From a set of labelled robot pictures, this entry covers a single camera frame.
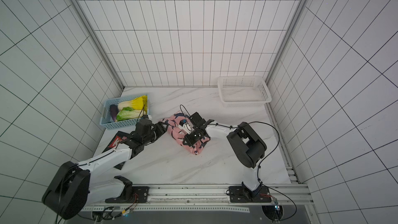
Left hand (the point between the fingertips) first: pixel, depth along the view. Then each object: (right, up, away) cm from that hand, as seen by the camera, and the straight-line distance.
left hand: (165, 129), depth 88 cm
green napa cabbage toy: (-26, +9, +7) cm, 28 cm away
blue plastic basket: (-40, +3, +9) cm, 41 cm away
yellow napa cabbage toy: (-20, +14, +10) cm, 26 cm away
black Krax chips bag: (-31, -9, +2) cm, 32 cm away
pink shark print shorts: (+3, +1, +5) cm, 6 cm away
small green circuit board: (+55, -31, -19) cm, 66 cm away
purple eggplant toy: (-37, +10, +13) cm, 41 cm away
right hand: (+9, -9, 0) cm, 12 cm away
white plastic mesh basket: (+54, +23, +28) cm, 65 cm away
